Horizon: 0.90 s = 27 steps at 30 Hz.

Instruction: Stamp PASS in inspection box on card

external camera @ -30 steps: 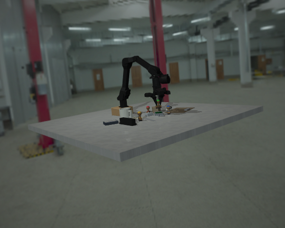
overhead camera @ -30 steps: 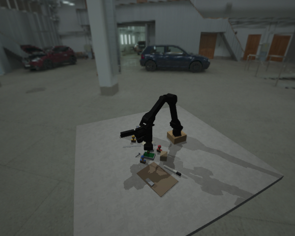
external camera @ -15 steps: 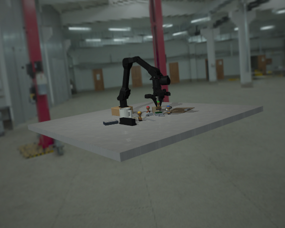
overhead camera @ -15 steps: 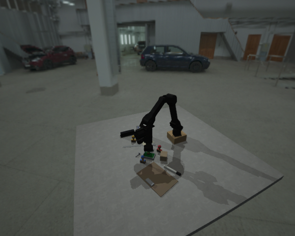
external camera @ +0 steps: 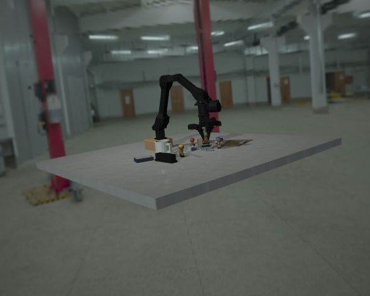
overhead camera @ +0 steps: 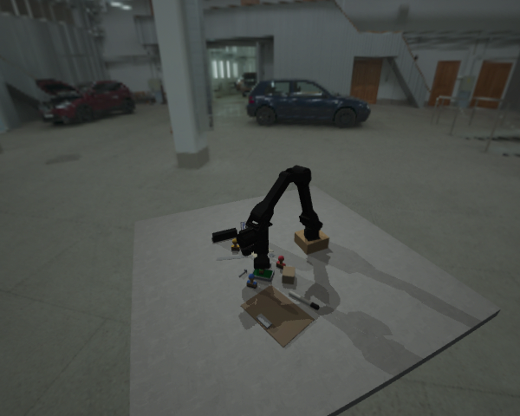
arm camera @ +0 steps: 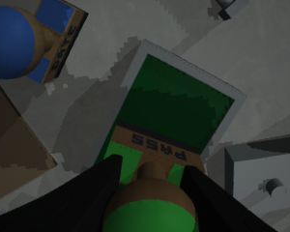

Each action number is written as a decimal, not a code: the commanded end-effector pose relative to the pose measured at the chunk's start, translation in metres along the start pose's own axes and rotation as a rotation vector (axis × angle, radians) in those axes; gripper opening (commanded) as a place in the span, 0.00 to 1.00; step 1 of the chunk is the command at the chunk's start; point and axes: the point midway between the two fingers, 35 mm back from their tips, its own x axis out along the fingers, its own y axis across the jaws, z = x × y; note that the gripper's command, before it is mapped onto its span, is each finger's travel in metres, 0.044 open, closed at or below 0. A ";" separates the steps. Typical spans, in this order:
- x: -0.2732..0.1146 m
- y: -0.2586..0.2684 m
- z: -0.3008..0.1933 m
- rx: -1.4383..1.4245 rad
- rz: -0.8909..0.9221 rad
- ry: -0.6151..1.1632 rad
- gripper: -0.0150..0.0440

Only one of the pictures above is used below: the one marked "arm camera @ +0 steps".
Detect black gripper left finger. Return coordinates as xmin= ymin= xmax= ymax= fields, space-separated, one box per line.
xmin=0 ymin=154 xmax=123 ymax=232

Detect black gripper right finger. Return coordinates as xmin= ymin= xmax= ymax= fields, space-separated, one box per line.
xmin=180 ymin=165 xmax=277 ymax=232

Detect brown clipboard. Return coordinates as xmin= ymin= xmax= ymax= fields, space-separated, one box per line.
xmin=0 ymin=85 xmax=59 ymax=200

